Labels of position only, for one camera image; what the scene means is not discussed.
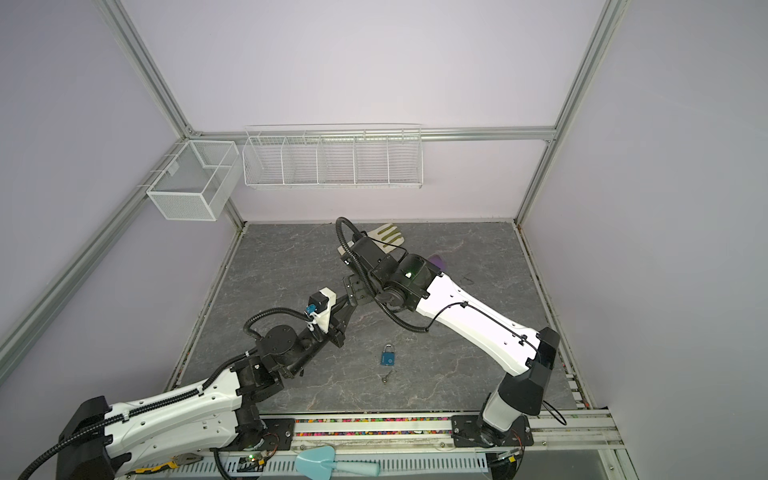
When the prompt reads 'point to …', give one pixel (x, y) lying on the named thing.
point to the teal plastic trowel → (318, 462)
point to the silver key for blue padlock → (385, 379)
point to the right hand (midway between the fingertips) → (365, 282)
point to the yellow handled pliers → (178, 462)
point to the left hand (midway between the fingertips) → (352, 302)
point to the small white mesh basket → (198, 181)
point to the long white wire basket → (333, 156)
